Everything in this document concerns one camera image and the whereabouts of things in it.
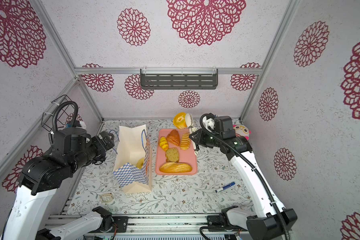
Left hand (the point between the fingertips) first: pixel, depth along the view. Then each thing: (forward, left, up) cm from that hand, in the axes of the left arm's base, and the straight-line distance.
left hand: (106, 143), depth 61 cm
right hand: (+7, -36, -4) cm, 37 cm away
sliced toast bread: (+15, -25, -35) cm, 45 cm away
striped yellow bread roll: (+25, -34, -33) cm, 54 cm away
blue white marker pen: (-5, -58, -36) cm, 69 cm away
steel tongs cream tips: (+16, -35, -4) cm, 39 cm away
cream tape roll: (-11, +11, -37) cm, 40 cm away
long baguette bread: (+5, -27, -33) cm, 43 cm away
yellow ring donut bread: (+19, -30, -7) cm, 37 cm away
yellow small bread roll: (+23, -19, -34) cm, 45 cm away
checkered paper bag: (-5, -9, -12) cm, 16 cm away
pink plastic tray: (+14, -36, -36) cm, 53 cm away
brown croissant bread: (+27, -26, -32) cm, 50 cm away
